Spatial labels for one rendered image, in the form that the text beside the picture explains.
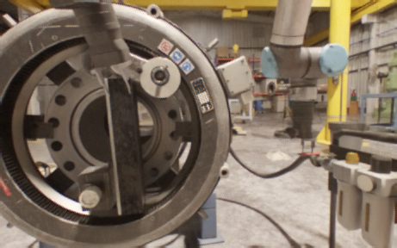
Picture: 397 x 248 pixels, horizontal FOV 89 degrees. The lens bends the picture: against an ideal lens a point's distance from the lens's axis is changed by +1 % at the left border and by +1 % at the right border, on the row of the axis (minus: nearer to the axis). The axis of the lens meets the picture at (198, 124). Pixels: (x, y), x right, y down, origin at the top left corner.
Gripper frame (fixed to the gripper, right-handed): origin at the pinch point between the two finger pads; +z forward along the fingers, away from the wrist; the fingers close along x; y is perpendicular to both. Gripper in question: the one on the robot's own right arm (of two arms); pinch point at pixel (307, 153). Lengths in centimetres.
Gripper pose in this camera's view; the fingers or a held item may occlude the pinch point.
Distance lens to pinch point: 89.0
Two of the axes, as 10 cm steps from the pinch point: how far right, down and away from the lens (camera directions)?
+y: -9.8, 0.4, -1.7
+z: 0.2, 10.0, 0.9
